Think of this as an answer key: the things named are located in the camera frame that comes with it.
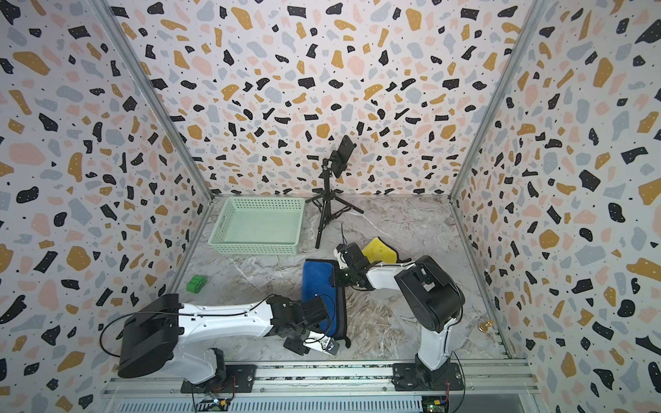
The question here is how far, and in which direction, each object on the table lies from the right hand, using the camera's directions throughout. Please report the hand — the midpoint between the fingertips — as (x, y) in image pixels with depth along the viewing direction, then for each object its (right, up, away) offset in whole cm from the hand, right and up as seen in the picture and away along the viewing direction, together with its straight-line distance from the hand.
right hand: (330, 278), depth 94 cm
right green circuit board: (+31, -30, -23) cm, 48 cm away
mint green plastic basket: (-29, +19, +7) cm, 35 cm away
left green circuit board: (-31, -30, -23) cm, 49 cm away
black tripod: (-2, +31, +7) cm, 32 cm away
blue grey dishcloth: (-5, -1, +1) cm, 5 cm away
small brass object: (+50, -13, -11) cm, 53 cm away
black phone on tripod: (+4, +43, -6) cm, 43 cm away
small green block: (-47, -1, -4) cm, 47 cm away
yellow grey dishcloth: (+18, +10, +6) cm, 22 cm away
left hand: (-4, -15, -15) cm, 21 cm away
